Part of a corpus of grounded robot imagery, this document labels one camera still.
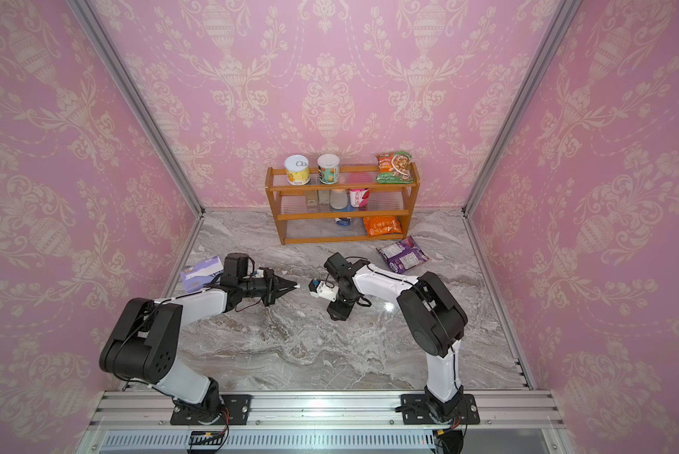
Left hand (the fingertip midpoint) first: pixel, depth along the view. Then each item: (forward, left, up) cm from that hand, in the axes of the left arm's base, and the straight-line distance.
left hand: (296, 284), depth 86 cm
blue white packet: (+32, -14, -6) cm, 36 cm away
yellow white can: (+27, 0, +23) cm, 35 cm away
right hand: (-3, -13, -10) cm, 17 cm away
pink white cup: (+29, -20, +10) cm, 36 cm away
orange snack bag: (+30, -29, -5) cm, 42 cm away
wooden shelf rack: (+30, -4, +5) cm, 31 cm away
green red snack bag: (+28, -30, +23) cm, 47 cm away
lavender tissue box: (+6, +35, -6) cm, 36 cm away
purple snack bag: (+17, -36, -7) cm, 41 cm away
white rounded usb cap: (0, 0, -1) cm, 1 cm away
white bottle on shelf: (+30, -12, +8) cm, 33 cm away
